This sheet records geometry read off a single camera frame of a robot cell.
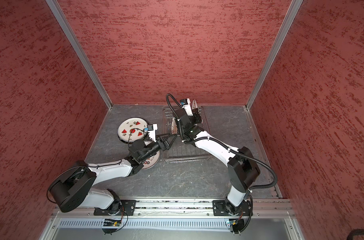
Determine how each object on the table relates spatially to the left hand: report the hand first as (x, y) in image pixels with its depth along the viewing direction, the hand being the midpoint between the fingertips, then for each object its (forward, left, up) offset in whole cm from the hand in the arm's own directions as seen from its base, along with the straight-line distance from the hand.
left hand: (174, 137), depth 78 cm
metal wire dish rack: (+2, -4, -20) cm, 20 cm away
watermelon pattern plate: (+21, +36, -17) cm, 45 cm away
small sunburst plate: (+19, +2, -17) cm, 26 cm away
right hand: (+13, -12, +6) cm, 19 cm away
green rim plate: (-6, +14, -20) cm, 25 cm away
